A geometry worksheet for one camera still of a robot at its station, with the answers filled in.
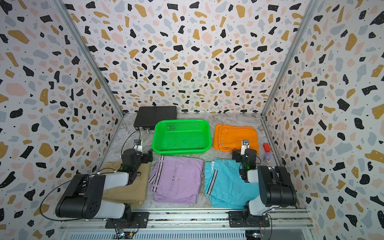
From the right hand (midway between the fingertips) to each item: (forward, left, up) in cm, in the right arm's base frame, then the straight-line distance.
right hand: (243, 148), depth 95 cm
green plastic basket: (+12, +42, -5) cm, 44 cm away
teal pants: (-23, +13, -4) cm, 27 cm away
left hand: (-3, +62, +3) cm, 62 cm away
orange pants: (+10, +9, -4) cm, 14 cm away
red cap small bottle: (-1, -16, -4) cm, 17 cm away
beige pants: (-28, +62, -3) cm, 69 cm away
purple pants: (-20, +41, -3) cm, 45 cm away
